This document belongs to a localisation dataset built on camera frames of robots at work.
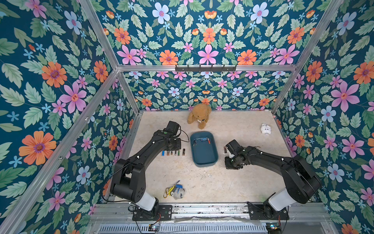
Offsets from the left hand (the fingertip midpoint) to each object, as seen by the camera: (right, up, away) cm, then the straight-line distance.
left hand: (178, 145), depth 89 cm
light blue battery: (-11, -6, +7) cm, 15 cm away
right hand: (+30, -13, 0) cm, 33 cm away
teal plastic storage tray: (+16, -5, +4) cm, 18 cm away
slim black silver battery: (-3, -7, +7) cm, 10 cm away
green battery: (-1, -6, +7) cm, 9 cm away
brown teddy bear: (+14, +20, +8) cm, 25 cm away
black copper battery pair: (-8, -6, +7) cm, 12 cm away
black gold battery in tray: (-6, -6, +7) cm, 11 cm away
